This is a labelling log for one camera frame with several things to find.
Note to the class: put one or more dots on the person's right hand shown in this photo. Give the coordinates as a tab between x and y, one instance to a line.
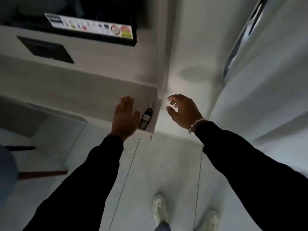
186	113

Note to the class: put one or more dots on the person's left hand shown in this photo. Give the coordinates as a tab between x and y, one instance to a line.
125	120

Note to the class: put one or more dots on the key with black fob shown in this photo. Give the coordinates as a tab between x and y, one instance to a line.
146	118

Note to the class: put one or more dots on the person's right forearm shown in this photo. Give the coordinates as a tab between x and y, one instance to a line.
252	180

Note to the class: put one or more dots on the person's left forearm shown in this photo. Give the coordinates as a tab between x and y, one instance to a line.
81	190

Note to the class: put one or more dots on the person's white left shoe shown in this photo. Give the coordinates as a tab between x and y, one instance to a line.
160	209

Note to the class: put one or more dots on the person's white shoe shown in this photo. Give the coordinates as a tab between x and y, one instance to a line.
160	209
210	221

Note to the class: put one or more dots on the person's white right shoe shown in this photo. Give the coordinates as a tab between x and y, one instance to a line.
210	221

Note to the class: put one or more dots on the white cabinet door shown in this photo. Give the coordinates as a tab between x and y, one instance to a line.
269	81

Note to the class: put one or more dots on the white sticker strip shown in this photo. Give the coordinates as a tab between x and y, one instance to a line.
91	25

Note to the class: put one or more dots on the black television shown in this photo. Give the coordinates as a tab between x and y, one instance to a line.
96	7

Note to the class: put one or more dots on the blue chair with wooden legs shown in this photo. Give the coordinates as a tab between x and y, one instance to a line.
7	175

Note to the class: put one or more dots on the grey television wall unit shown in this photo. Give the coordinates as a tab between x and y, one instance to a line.
84	81

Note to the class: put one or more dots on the black rectangular wall plate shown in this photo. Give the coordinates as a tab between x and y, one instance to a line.
45	49

